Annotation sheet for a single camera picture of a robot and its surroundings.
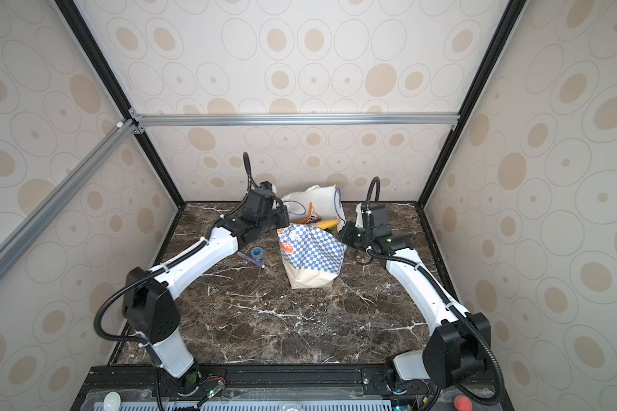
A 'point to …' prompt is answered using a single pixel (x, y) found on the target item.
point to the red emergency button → (463, 403)
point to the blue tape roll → (257, 253)
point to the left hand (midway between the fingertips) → (298, 210)
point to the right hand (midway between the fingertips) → (349, 230)
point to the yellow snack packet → (325, 224)
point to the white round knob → (111, 402)
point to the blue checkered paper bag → (313, 247)
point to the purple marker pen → (252, 259)
